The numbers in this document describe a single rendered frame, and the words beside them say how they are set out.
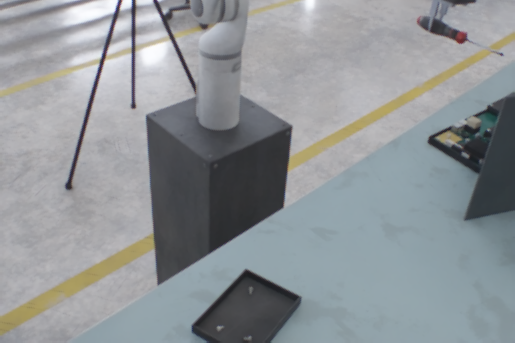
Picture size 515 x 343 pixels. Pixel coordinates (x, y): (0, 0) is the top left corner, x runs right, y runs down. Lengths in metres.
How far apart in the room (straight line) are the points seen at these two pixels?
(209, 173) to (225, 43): 0.27
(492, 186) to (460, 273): 0.15
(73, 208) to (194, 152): 1.29
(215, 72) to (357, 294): 0.64
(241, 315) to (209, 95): 0.65
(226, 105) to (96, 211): 1.26
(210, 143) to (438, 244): 0.59
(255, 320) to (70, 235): 1.69
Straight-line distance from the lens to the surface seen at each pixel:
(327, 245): 0.78
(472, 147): 1.00
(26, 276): 2.19
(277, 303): 0.69
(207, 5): 1.12
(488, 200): 0.88
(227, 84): 1.21
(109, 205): 2.42
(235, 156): 1.21
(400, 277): 0.76
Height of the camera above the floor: 1.53
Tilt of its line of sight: 35 degrees down
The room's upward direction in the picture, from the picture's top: 4 degrees clockwise
